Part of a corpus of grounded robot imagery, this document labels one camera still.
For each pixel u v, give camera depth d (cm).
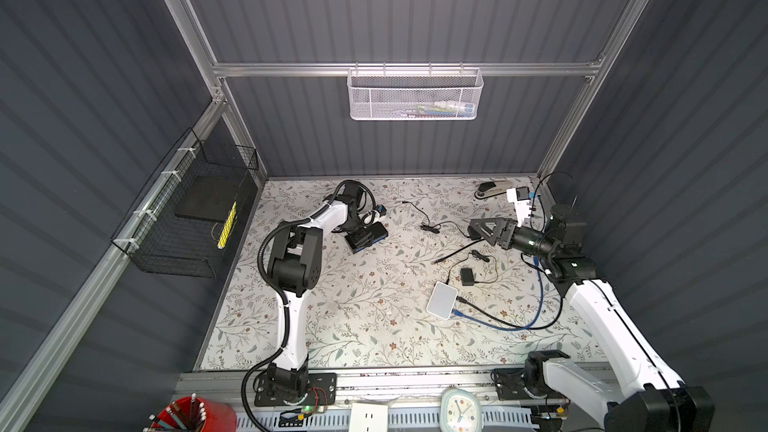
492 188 110
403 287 92
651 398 39
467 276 92
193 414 61
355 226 89
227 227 71
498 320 85
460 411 68
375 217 92
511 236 63
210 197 77
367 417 67
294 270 58
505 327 83
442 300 87
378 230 102
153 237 65
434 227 105
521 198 66
